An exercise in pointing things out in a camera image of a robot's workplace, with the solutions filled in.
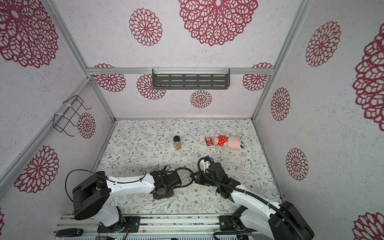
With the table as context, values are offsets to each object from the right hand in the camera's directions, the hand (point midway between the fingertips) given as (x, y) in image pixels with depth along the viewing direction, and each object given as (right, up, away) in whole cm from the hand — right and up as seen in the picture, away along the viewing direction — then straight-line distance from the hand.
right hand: (189, 174), depth 79 cm
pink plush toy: (+28, +16, +18) cm, 37 cm away
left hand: (-12, -14, +4) cm, 19 cm away
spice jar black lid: (-8, +15, +18) cm, 25 cm away
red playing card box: (+13, +16, +26) cm, 33 cm away
